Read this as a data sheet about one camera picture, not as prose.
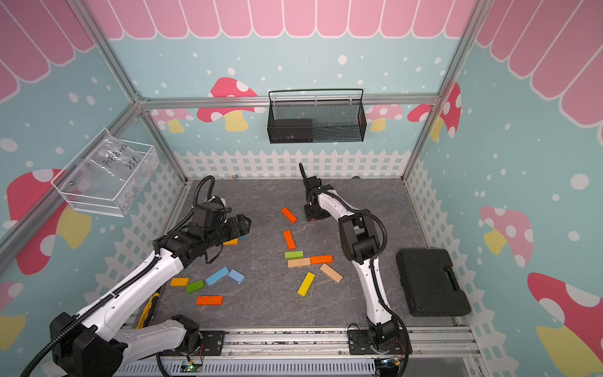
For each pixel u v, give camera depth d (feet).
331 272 2.90
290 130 2.93
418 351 2.39
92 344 1.23
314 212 3.06
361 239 2.07
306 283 2.83
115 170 2.37
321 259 3.03
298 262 3.00
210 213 1.94
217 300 2.71
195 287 2.81
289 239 3.19
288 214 3.46
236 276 2.88
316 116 3.13
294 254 3.08
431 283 2.69
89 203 2.01
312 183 2.88
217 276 2.89
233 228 2.29
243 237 2.30
